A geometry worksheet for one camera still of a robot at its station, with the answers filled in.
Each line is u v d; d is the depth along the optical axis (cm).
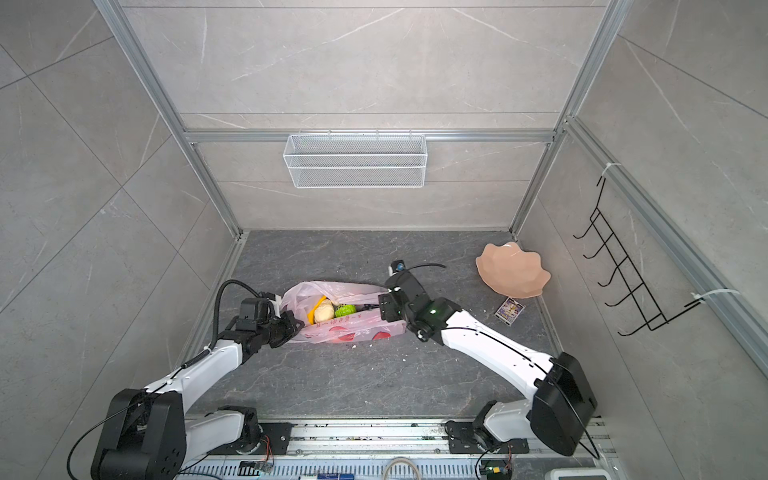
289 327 78
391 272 73
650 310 61
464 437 73
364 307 95
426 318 55
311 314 92
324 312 91
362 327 84
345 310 90
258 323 69
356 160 101
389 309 71
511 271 107
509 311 95
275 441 73
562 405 40
